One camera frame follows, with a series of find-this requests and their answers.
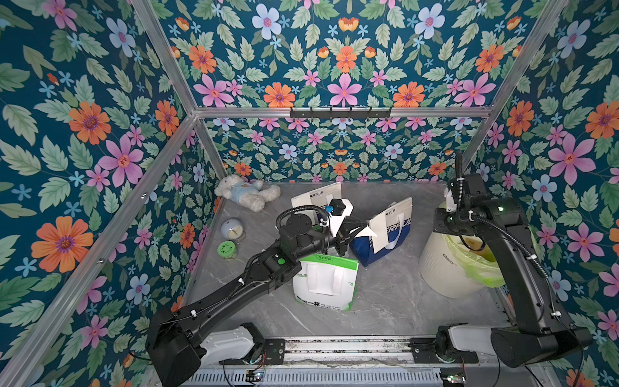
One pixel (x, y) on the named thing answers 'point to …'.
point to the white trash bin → (443, 269)
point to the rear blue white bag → (318, 197)
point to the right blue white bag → (398, 221)
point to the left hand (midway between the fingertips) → (366, 224)
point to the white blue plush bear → (252, 195)
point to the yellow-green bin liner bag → (481, 266)
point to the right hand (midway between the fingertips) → (445, 219)
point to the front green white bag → (326, 280)
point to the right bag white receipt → (379, 226)
